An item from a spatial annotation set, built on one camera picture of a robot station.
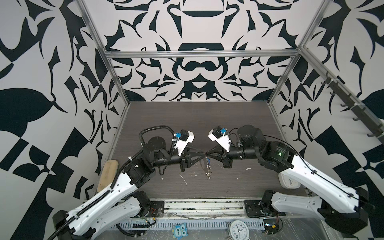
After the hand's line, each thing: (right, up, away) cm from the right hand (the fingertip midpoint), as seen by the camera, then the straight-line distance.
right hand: (208, 154), depth 59 cm
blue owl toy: (-12, -36, +8) cm, 39 cm away
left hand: (-1, +1, -1) cm, 2 cm away
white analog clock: (+14, -35, +7) cm, 38 cm away
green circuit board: (+31, -36, +12) cm, 49 cm away
